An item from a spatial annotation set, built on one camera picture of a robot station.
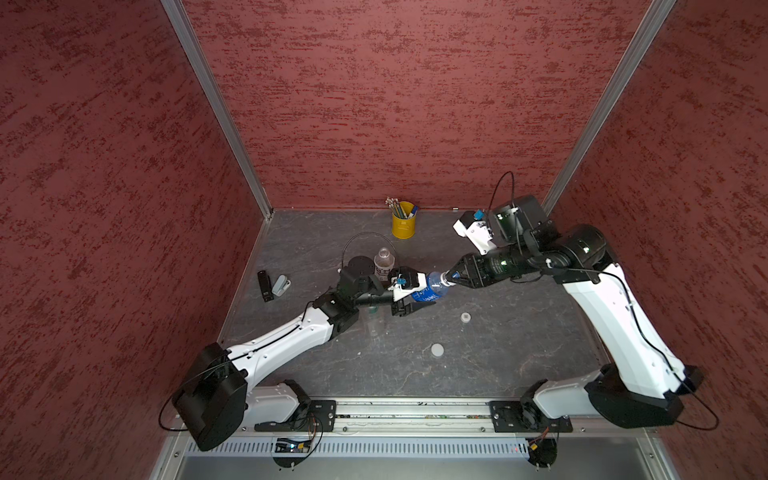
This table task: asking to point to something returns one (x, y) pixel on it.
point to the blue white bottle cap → (444, 281)
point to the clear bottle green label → (375, 325)
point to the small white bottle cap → (465, 317)
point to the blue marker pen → (415, 209)
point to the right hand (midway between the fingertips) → (455, 283)
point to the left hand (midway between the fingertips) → (427, 290)
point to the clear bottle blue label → (434, 290)
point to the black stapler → (265, 285)
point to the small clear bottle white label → (383, 265)
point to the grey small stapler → (282, 285)
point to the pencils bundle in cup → (396, 208)
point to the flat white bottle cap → (437, 349)
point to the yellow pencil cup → (404, 228)
